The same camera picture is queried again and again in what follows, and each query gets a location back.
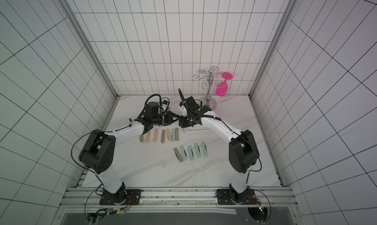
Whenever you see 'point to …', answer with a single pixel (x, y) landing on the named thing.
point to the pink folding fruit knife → (169, 134)
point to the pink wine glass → (221, 90)
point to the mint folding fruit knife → (204, 149)
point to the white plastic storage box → (197, 128)
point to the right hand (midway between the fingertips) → (182, 120)
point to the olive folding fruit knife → (176, 133)
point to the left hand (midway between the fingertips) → (179, 119)
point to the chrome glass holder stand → (208, 100)
